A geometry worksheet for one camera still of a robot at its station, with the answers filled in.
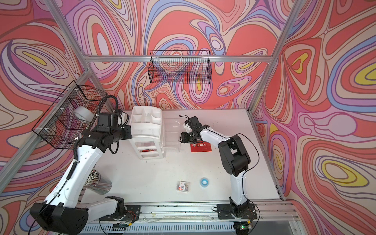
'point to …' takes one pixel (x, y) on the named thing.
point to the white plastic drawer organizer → (146, 122)
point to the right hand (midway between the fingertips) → (182, 143)
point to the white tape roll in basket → (84, 112)
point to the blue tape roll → (204, 182)
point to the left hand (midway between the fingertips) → (132, 129)
